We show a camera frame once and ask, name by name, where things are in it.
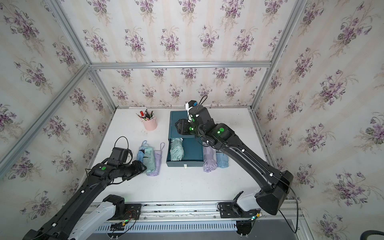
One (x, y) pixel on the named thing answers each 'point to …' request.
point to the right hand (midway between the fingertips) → (180, 124)
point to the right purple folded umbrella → (209, 159)
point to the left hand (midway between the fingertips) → (145, 170)
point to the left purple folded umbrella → (157, 155)
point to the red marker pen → (142, 113)
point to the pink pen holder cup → (151, 124)
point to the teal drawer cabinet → (193, 146)
